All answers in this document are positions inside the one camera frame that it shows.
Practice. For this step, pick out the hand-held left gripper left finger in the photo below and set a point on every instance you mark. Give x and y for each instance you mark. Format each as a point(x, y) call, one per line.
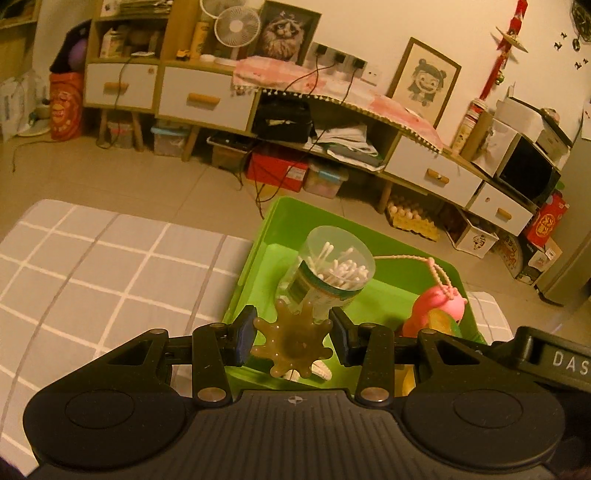
point(244, 337)

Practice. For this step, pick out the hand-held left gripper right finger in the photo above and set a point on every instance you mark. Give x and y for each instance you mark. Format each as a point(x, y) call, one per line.
point(339, 337)

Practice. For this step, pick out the white starfish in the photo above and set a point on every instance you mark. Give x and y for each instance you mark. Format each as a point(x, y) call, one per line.
point(322, 370)

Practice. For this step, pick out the brown antler toy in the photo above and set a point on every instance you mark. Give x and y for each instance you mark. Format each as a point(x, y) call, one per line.
point(288, 341)

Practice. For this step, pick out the clear cotton swab jar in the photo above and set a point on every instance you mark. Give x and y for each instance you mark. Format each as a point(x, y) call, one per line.
point(323, 281)

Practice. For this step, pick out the green plastic box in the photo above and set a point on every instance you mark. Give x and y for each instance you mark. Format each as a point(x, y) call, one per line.
point(277, 258)

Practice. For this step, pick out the brown printed carton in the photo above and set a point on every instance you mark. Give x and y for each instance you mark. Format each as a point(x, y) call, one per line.
point(526, 258)

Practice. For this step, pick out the grey refrigerator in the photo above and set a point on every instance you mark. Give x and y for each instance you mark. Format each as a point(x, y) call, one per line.
point(570, 240)

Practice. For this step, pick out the red gift box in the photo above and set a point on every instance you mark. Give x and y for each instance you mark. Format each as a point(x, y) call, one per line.
point(547, 224)

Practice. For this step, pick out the white printed carton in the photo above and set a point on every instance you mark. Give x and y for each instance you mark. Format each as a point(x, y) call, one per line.
point(478, 237)

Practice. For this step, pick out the egg tray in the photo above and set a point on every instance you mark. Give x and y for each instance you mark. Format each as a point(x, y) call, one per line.
point(413, 217)

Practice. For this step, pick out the pink storage box blue lid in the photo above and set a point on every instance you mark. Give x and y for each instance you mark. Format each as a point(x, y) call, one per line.
point(324, 182)

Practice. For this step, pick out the grey checked tablecloth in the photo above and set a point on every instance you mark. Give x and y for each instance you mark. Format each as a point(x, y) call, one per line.
point(92, 286)

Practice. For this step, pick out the red cardboard box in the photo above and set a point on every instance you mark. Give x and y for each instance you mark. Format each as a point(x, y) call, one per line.
point(277, 171)

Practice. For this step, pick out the clear storage box black lid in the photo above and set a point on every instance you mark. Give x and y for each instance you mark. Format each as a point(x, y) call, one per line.
point(228, 154)

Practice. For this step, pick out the black microwave oven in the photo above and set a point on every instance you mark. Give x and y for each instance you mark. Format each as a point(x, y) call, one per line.
point(526, 170)

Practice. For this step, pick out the pile of papers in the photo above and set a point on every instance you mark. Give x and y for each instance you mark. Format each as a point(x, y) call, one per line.
point(351, 145)

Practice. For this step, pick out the clear storage box blue lid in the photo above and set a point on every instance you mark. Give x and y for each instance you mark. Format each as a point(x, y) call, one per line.
point(170, 141)

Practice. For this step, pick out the black bag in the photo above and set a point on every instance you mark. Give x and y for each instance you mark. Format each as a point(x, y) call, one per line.
point(282, 121)

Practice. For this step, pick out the tall printed tube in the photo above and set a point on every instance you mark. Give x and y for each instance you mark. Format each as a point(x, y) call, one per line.
point(468, 127)

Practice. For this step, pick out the white appliance box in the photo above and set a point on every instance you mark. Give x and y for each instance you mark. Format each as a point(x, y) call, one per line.
point(521, 110)

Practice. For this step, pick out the long wooden cabinet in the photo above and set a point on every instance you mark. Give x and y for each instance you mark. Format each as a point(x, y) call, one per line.
point(277, 92)

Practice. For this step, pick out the pink fringed cloth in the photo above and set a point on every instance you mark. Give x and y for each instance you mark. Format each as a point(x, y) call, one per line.
point(277, 76)

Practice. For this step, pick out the framed cartoon picture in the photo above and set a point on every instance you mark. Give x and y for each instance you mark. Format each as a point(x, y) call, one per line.
point(425, 83)

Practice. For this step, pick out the orange printed bag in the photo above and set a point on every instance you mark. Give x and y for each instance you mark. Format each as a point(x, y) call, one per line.
point(67, 108)

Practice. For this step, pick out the white desk fan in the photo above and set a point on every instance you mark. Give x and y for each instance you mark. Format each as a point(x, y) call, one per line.
point(236, 27)

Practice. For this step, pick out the framed cat picture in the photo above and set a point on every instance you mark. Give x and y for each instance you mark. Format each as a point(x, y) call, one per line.
point(286, 30)

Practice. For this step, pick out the red hanging ornament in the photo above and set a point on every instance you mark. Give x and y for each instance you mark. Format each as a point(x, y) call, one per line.
point(505, 41)

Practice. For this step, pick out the white plastic sack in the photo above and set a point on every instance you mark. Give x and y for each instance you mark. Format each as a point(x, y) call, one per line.
point(14, 106)

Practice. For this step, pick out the purple ball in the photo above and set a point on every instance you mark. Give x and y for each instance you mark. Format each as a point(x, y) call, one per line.
point(78, 53)

